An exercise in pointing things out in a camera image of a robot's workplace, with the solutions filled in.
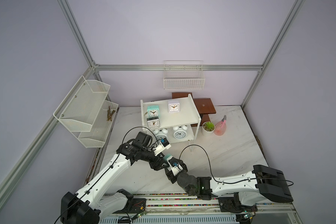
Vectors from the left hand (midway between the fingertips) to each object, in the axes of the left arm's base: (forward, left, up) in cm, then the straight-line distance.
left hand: (164, 163), depth 73 cm
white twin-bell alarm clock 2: (+16, -9, +6) cm, 19 cm away
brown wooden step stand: (+44, -28, 0) cm, 52 cm away
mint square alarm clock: (-1, -2, +9) cm, 10 cm away
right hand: (+1, -3, -2) cm, 4 cm away
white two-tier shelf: (+18, -13, +17) cm, 28 cm away
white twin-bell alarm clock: (+13, +2, +8) cm, 16 cm away
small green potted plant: (+28, -29, -7) cm, 41 cm away
